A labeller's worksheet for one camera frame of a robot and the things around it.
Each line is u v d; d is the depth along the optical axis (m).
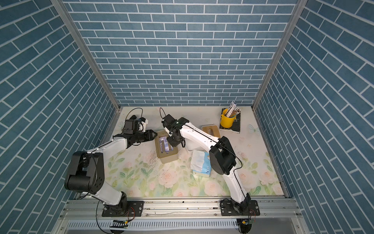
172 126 0.64
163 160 0.88
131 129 0.73
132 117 1.08
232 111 0.98
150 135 0.83
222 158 0.52
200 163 0.85
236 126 1.07
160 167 0.89
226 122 1.02
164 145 0.91
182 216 0.73
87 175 0.45
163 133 0.93
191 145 0.95
